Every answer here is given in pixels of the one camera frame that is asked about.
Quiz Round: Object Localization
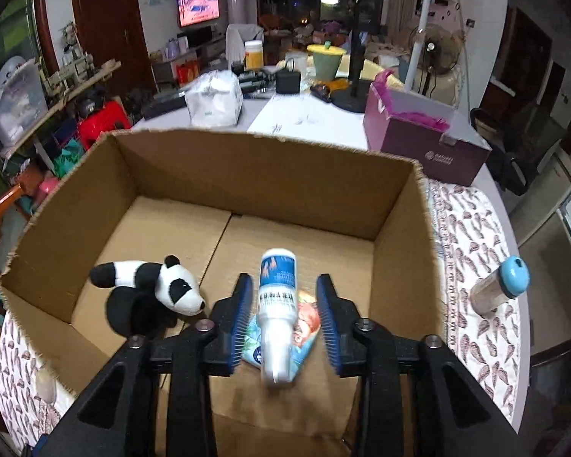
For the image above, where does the white bottle blue label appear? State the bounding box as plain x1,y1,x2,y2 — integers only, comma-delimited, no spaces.
257,249,298,385

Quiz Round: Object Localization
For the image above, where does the paisley quilted table cloth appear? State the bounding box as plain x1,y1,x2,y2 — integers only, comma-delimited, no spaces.
0,180,522,456

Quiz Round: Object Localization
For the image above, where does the panda plush toy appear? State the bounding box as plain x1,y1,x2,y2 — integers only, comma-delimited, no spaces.
89,255,205,339

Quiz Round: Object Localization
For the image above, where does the blue lid spice jar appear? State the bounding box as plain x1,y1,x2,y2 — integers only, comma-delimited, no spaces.
469,256,530,316

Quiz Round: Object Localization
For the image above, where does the colourful snack packet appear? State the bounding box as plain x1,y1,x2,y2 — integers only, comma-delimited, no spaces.
242,290,321,377

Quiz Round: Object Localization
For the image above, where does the brown cardboard box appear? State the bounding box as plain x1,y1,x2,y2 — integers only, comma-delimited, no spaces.
0,128,447,457

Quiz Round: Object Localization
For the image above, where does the purple cardboard box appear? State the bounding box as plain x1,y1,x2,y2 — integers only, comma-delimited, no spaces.
363,70,491,186

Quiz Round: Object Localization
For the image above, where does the black office chair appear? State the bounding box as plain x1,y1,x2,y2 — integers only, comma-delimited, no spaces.
470,103,565,196

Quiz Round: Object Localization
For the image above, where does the red plastic stool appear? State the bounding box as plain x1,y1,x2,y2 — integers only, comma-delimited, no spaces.
77,100,132,151

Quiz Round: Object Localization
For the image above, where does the clear storage bin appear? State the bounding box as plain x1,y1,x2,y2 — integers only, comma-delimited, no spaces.
0,56,48,147

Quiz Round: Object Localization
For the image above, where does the white plastic bag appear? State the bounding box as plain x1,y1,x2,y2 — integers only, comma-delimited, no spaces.
184,70,243,128

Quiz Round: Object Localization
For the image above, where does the black lamp stand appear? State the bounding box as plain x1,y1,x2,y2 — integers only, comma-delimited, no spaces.
331,0,384,113

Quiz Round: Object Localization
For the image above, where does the standing electric fan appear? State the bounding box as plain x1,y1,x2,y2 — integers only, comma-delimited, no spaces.
413,24,463,106

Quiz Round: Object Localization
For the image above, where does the black power adapter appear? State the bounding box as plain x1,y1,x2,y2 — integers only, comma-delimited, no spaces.
274,68,301,95

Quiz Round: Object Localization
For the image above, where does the green bucket yellow lid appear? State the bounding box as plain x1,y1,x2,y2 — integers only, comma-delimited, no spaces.
307,42,346,81

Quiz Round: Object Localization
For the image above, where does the brown wooden door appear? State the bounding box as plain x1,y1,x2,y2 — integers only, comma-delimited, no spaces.
72,0,155,97

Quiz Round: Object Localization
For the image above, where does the television screen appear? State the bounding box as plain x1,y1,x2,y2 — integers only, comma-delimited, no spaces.
177,0,220,28

